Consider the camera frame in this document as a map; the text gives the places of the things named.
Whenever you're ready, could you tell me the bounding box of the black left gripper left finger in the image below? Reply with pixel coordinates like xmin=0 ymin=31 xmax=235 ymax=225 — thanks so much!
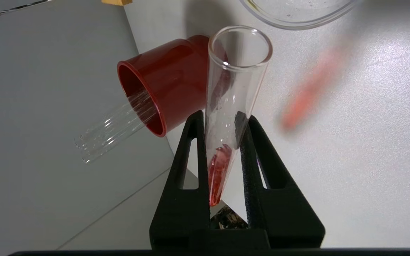
xmin=150 ymin=110 xmax=211 ymax=249

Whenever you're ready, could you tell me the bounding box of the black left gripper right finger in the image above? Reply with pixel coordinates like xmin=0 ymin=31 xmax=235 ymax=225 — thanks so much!
xmin=240 ymin=114 xmax=326 ymax=249

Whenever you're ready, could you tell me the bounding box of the test tube with red pigment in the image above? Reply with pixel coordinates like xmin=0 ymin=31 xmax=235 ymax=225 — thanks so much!
xmin=205 ymin=26 xmax=273 ymax=207

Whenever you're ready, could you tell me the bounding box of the empty clear glass tube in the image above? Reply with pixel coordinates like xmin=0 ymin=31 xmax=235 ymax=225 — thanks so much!
xmin=74 ymin=89 xmax=157 ymax=164

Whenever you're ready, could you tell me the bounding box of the dark red plastic cup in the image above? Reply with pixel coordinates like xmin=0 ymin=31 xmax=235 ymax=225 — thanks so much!
xmin=117 ymin=34 xmax=228 ymax=138

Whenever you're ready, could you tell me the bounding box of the clear glass beaker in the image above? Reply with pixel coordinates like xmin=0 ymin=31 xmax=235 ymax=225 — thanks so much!
xmin=240 ymin=0 xmax=361 ymax=30

